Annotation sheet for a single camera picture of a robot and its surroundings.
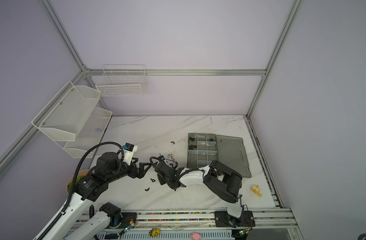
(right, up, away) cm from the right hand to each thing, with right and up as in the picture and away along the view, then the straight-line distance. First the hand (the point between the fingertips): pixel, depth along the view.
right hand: (160, 174), depth 88 cm
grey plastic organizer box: (+28, +14, +14) cm, 34 cm away
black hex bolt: (+20, +20, +16) cm, 33 cm away
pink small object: (+20, -23, -19) cm, 36 cm away
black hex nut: (+34, +20, +17) cm, 42 cm away
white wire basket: (-26, +59, +8) cm, 65 cm away
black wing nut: (-4, -3, -1) cm, 5 cm away
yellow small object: (+1, -21, -19) cm, 29 cm away
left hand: (-5, +10, -16) cm, 20 cm away
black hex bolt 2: (+20, +15, +12) cm, 28 cm away
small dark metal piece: (+6, +18, +16) cm, 25 cm away
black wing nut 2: (-7, -7, -4) cm, 11 cm away
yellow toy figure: (+54, -6, -8) cm, 55 cm away
